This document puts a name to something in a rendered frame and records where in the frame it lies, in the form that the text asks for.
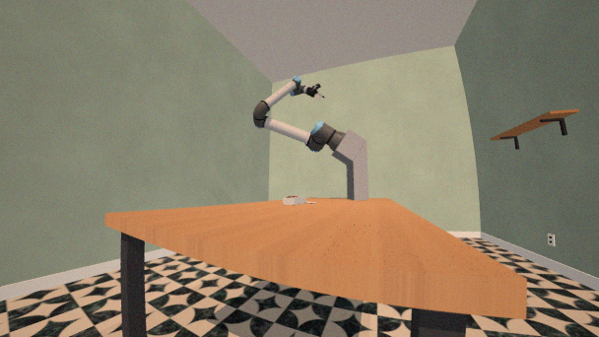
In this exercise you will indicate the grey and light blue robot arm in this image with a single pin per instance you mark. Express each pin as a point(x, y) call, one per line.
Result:
point(314, 139)

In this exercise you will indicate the white power strip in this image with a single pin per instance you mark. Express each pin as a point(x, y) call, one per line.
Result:
point(294, 200)

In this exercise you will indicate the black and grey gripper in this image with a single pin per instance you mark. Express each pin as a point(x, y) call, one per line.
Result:
point(311, 92)

